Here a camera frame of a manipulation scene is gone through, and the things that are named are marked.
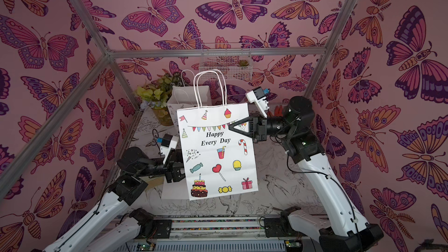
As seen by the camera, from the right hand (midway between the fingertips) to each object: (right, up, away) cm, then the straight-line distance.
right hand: (233, 129), depth 50 cm
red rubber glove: (+32, +8, +66) cm, 74 cm away
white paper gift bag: (-28, -32, +36) cm, 56 cm away
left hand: (-12, -12, +8) cm, 19 cm away
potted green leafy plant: (-40, +16, +42) cm, 60 cm away
